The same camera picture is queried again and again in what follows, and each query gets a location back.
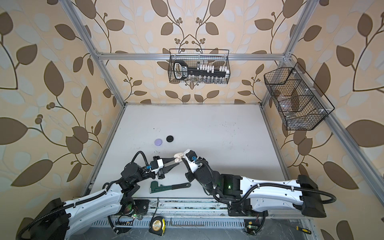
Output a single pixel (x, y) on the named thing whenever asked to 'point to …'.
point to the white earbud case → (179, 156)
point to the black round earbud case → (169, 138)
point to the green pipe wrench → (155, 187)
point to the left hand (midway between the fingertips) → (177, 160)
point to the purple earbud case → (158, 142)
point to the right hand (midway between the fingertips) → (185, 159)
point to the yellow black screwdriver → (304, 230)
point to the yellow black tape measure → (157, 225)
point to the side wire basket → (302, 105)
